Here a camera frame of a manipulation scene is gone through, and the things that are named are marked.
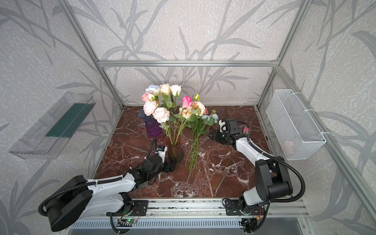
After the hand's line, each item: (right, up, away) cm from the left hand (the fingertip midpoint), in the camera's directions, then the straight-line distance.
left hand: (174, 154), depth 86 cm
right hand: (+23, +14, +4) cm, 27 cm away
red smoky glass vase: (+2, +4, -4) cm, 6 cm away
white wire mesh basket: (+56, +14, -26) cm, 64 cm away
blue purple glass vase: (-19, +16, +22) cm, 33 cm away
